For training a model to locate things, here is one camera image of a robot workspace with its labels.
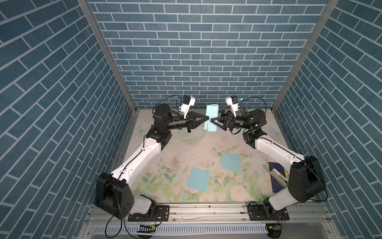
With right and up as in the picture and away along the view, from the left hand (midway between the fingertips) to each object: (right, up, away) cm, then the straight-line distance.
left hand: (210, 121), depth 63 cm
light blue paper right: (+15, -25, +28) cm, 41 cm away
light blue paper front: (-5, -33, +20) cm, 39 cm away
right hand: (+2, 0, +2) cm, 3 cm away
